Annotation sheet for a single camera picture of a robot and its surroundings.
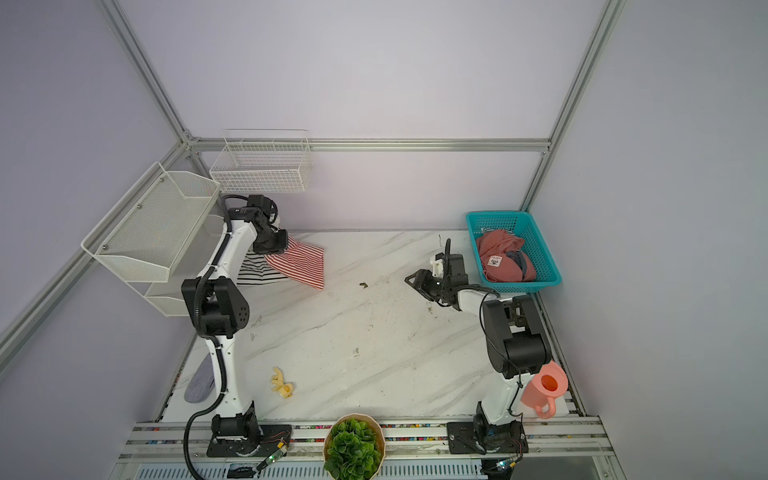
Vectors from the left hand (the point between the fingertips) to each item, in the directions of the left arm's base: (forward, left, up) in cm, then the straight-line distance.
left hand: (279, 250), depth 96 cm
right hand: (-9, -42, -5) cm, 44 cm away
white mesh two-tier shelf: (-9, +25, +16) cm, 31 cm away
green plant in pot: (-55, -29, -3) cm, 62 cm away
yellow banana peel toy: (-40, -8, -12) cm, 43 cm away
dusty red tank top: (+9, -74, -7) cm, 75 cm away
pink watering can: (-43, -73, -2) cm, 85 cm away
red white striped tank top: (0, -6, -6) cm, 8 cm away
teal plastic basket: (+17, -86, -4) cm, 88 cm away
